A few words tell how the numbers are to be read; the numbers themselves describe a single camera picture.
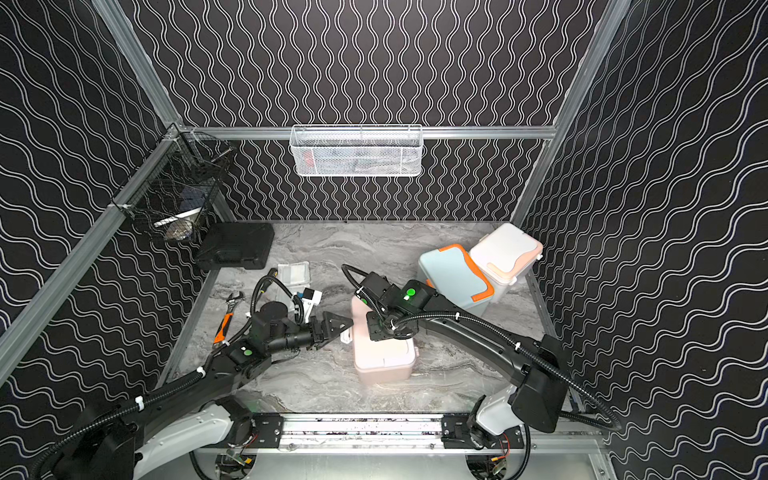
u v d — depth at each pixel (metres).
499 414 0.55
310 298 0.73
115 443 0.40
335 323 0.69
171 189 0.92
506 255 0.95
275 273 1.03
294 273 1.06
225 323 0.92
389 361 0.72
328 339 0.66
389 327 0.53
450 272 0.89
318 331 0.67
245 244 1.08
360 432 0.76
